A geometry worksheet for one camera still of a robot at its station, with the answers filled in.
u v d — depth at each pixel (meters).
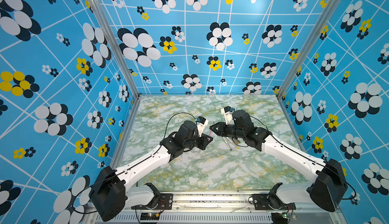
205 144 0.67
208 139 0.75
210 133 0.75
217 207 0.72
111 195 0.40
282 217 0.69
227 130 0.68
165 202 0.73
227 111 0.70
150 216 0.72
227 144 0.94
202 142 0.67
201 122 0.68
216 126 0.73
